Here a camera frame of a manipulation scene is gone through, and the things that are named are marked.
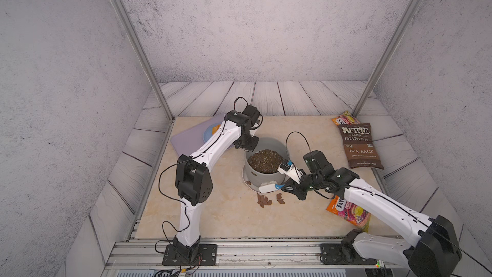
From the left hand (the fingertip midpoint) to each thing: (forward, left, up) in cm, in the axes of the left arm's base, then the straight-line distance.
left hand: (252, 148), depth 88 cm
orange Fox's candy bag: (+28, -56, -11) cm, 64 cm away
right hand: (-18, -13, -1) cm, 22 cm away
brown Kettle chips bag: (+6, -57, -12) cm, 58 cm away
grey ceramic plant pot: (-4, -4, -6) cm, 9 cm away
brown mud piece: (-18, -11, -14) cm, 25 cm away
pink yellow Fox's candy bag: (-26, -40, -12) cm, 49 cm away
